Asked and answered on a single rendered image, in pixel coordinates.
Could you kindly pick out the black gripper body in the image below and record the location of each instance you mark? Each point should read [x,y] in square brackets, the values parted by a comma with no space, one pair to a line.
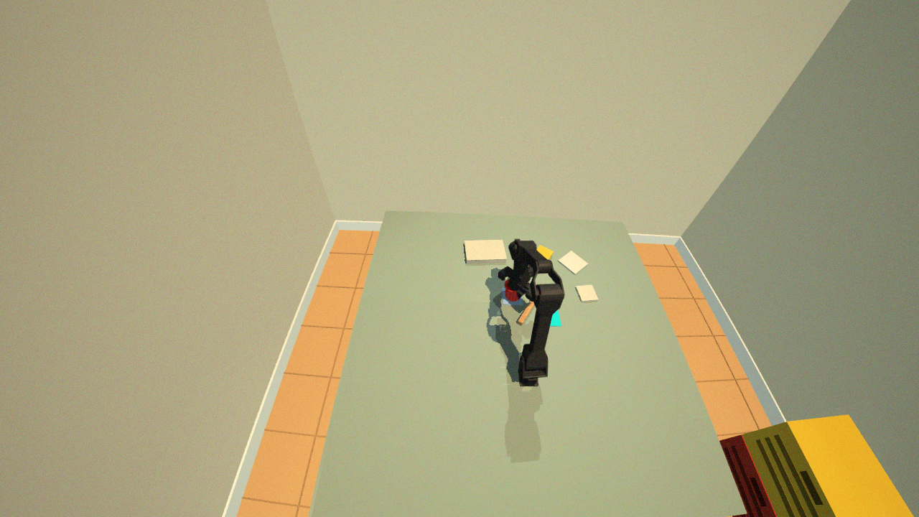
[521,281]

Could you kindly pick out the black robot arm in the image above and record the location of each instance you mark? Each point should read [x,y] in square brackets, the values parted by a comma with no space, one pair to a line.
[547,299]

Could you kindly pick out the orange flat bar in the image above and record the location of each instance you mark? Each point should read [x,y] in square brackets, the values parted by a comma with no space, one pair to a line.
[525,313]

